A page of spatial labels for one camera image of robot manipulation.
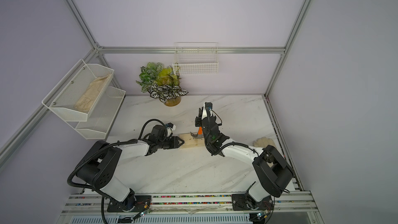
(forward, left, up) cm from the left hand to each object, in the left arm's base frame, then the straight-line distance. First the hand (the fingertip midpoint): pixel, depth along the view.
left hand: (181, 144), depth 92 cm
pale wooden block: (0, -5, +2) cm, 5 cm away
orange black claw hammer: (+3, -11, +6) cm, 13 cm away
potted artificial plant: (+35, +15, +18) cm, 42 cm away
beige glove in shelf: (+9, +46, +28) cm, 55 cm away
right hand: (+10, -12, +19) cm, 25 cm away
